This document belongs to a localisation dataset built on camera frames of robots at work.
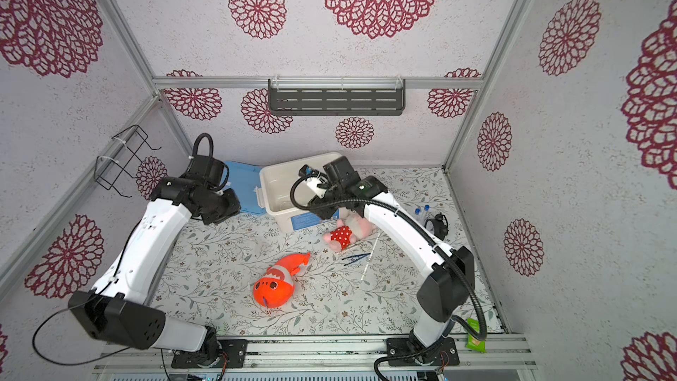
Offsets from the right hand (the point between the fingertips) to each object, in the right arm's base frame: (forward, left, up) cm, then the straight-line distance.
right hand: (316, 195), depth 78 cm
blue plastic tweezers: (-6, -15, -26) cm, 31 cm away
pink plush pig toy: (+1, -10, -20) cm, 22 cm away
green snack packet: (-32, -45, -26) cm, 61 cm away
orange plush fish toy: (-22, +11, -17) cm, 30 cm away
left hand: (-6, +24, -3) cm, 24 cm away
